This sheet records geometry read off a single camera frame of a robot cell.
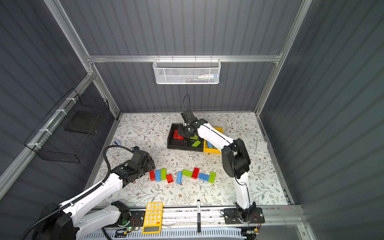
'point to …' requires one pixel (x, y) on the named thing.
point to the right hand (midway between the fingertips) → (180, 131)
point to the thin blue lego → (179, 179)
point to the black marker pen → (198, 215)
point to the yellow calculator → (153, 218)
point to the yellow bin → (208, 150)
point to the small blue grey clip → (118, 142)
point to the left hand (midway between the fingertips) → (150, 164)
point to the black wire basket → (59, 136)
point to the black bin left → (175, 140)
